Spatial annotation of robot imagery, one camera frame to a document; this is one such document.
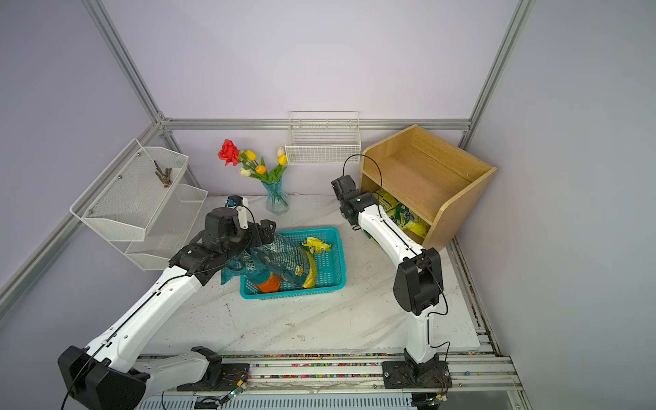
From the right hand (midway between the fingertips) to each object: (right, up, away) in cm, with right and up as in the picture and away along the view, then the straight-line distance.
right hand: (366, 206), depth 90 cm
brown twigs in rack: (-68, +9, -6) cm, 69 cm away
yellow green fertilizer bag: (+14, -6, -7) cm, 16 cm away
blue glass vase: (-37, +3, +21) cm, 42 cm away
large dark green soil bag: (-27, -16, -12) cm, 34 cm away
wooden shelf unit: (+22, +9, -6) cm, 25 cm away
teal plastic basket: (-13, -25, +5) cm, 29 cm away
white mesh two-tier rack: (-72, -1, -12) cm, 73 cm away
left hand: (-33, -6, -14) cm, 36 cm away
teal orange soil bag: (-33, -23, -12) cm, 42 cm away
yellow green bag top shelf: (-18, -15, +3) cm, 23 cm away
